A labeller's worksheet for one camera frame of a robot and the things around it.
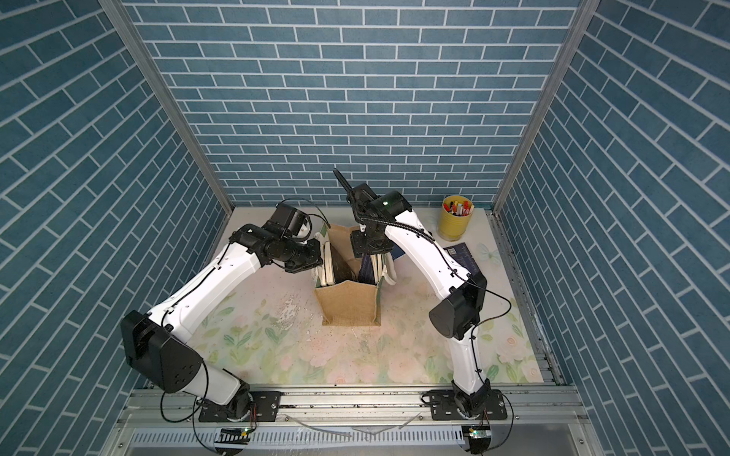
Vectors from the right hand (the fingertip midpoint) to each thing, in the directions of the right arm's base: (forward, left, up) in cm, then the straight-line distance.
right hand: (367, 252), depth 80 cm
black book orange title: (+3, +9, -15) cm, 18 cm away
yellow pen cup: (+27, -29, -10) cm, 41 cm away
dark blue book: (0, +1, -12) cm, 12 cm away
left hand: (-4, +9, -1) cm, 10 cm away
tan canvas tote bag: (-10, +5, -13) cm, 17 cm away
